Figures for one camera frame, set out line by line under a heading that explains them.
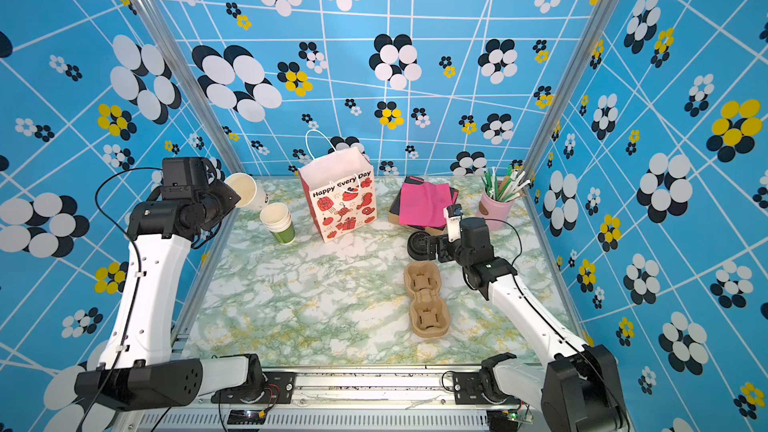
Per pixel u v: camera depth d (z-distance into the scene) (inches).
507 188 36.7
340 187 34.2
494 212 39.0
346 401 28.4
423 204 41.6
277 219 36.3
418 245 37.2
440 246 29.0
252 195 27.8
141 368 14.6
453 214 28.4
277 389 28.6
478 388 28.5
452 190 42.9
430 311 32.5
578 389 15.3
